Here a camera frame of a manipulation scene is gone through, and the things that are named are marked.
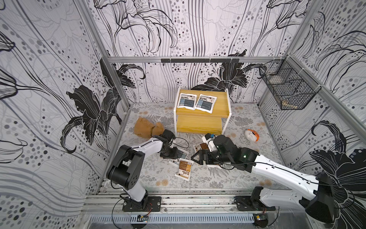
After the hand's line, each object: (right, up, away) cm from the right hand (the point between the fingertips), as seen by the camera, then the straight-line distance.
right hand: (197, 158), depth 71 cm
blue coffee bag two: (+5, +28, +3) cm, 28 cm away
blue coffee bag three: (-9, -3, +20) cm, 22 cm away
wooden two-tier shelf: (+2, +18, +18) cm, 25 cm away
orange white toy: (+38, +9, +22) cm, 45 cm away
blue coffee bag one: (-5, +30, +4) cm, 30 cm away
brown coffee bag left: (-6, -9, +13) cm, 17 cm away
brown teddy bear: (-33, +13, +22) cm, 42 cm away
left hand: (-12, -6, +19) cm, 24 cm away
